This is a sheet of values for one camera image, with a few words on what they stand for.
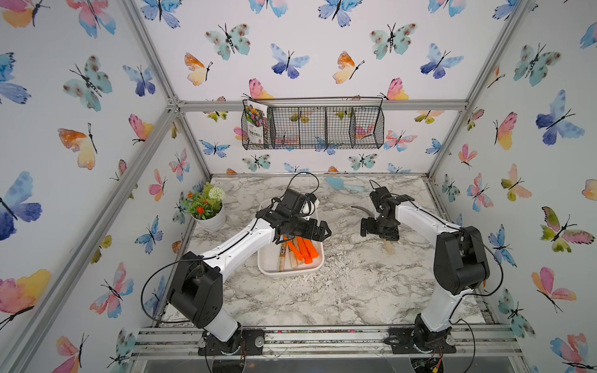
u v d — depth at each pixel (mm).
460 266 486
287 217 641
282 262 897
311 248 914
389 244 953
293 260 887
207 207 906
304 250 910
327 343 748
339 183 1185
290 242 938
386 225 778
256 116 878
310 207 692
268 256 928
